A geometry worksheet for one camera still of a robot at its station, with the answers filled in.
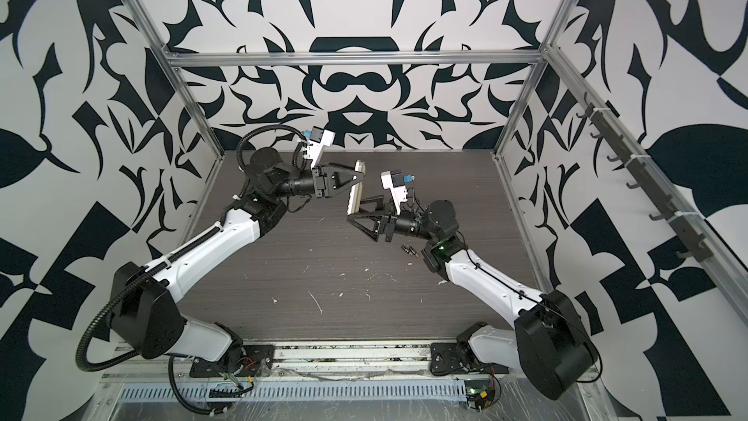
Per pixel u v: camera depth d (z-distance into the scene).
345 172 0.59
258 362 0.73
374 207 0.69
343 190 0.61
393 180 0.60
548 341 0.41
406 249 0.94
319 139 0.60
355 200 0.62
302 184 0.60
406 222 0.63
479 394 0.71
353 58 0.92
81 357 0.36
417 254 0.92
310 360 0.76
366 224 0.62
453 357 0.74
